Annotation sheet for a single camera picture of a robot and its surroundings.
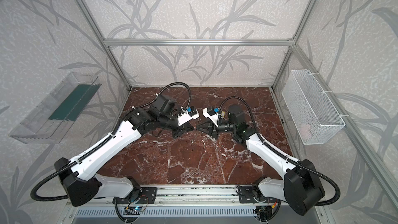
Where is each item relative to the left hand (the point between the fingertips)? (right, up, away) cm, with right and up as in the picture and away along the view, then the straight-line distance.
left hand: (194, 124), depth 69 cm
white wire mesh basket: (+49, +4, -9) cm, 50 cm away
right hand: (+2, 0, +2) cm, 2 cm away
